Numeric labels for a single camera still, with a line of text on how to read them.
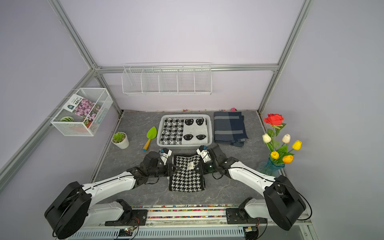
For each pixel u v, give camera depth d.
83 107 0.75
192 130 0.98
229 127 1.09
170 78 0.99
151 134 1.06
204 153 0.77
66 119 0.71
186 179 0.79
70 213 0.40
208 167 0.73
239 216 0.65
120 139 0.94
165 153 0.78
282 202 0.41
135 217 0.73
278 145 0.71
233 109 1.24
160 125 0.99
